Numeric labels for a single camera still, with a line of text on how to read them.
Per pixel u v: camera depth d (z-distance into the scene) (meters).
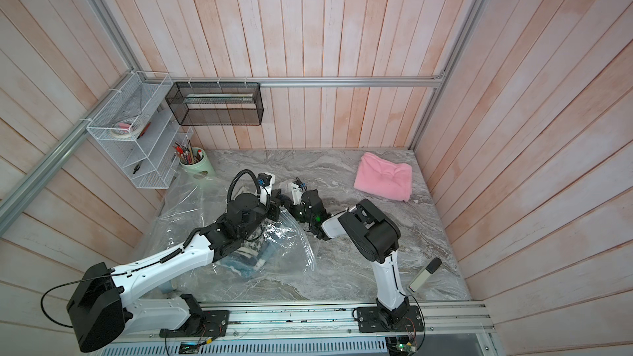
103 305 0.39
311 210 0.75
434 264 0.82
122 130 0.74
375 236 0.54
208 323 0.73
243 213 0.57
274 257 0.87
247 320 0.75
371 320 0.73
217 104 1.06
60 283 0.39
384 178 1.06
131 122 0.76
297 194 0.87
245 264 0.78
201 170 0.98
